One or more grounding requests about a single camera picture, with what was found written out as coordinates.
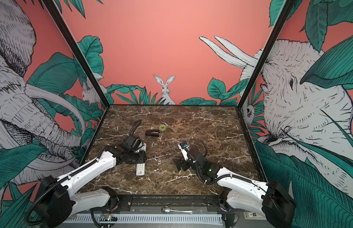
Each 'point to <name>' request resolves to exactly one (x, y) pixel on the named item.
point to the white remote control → (140, 168)
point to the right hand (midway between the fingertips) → (177, 154)
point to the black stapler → (153, 132)
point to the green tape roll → (162, 127)
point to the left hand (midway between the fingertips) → (144, 156)
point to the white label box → (254, 215)
